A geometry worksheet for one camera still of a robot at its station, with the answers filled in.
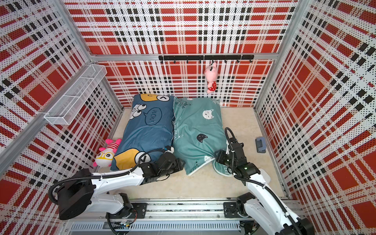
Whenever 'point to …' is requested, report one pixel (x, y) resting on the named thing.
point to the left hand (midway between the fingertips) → (185, 162)
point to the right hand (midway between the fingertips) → (218, 153)
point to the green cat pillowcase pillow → (198, 132)
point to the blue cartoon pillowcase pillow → (150, 127)
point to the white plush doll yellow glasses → (104, 156)
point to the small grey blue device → (260, 144)
